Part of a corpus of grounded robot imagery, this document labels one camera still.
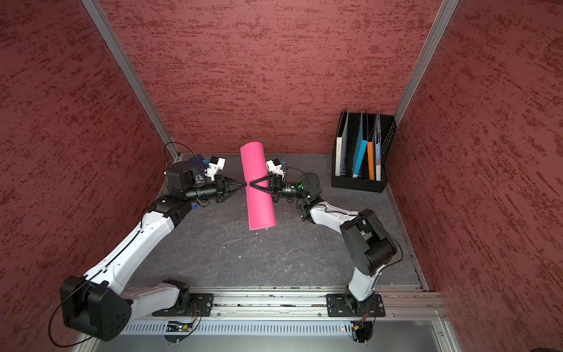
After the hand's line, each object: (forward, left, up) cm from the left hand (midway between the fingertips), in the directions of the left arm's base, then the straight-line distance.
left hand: (244, 189), depth 70 cm
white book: (+25, -35, -2) cm, 44 cm away
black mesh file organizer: (+22, -50, -25) cm, 60 cm away
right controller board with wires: (-35, -39, -30) cm, 61 cm away
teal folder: (+25, -44, -5) cm, 51 cm away
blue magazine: (+22, -50, -2) cm, 55 cm away
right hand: (-2, -2, 0) cm, 3 cm away
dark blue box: (+42, +38, -32) cm, 65 cm away
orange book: (+23, -50, -10) cm, 56 cm away
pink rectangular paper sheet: (-8, -6, 0) cm, 10 cm away
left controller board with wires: (-36, +23, -33) cm, 54 cm away
